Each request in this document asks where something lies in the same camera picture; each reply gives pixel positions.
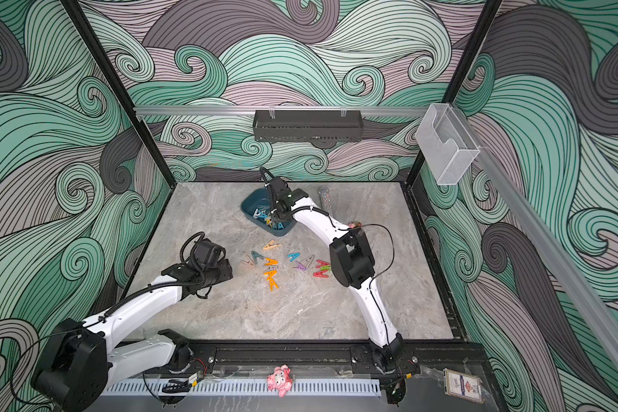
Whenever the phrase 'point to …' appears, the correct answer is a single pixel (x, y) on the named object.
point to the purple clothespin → (299, 265)
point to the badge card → (462, 385)
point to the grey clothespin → (307, 262)
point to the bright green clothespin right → (325, 268)
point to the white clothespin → (256, 214)
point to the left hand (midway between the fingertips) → (226, 268)
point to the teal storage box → (261, 199)
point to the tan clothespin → (270, 245)
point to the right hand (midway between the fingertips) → (277, 214)
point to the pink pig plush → (280, 379)
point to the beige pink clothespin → (248, 263)
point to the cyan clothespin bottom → (281, 226)
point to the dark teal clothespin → (255, 256)
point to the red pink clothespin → (321, 274)
